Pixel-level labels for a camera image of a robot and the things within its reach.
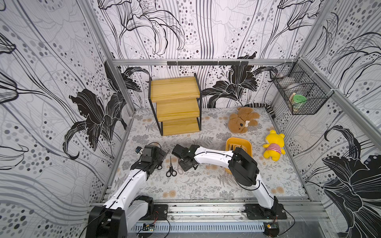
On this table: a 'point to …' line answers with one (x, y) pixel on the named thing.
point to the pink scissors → (180, 170)
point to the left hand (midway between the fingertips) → (161, 157)
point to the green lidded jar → (299, 101)
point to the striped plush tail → (262, 105)
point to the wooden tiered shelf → (176, 105)
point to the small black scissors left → (171, 171)
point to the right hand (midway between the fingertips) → (188, 162)
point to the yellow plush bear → (275, 143)
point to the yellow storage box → (244, 144)
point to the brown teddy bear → (238, 123)
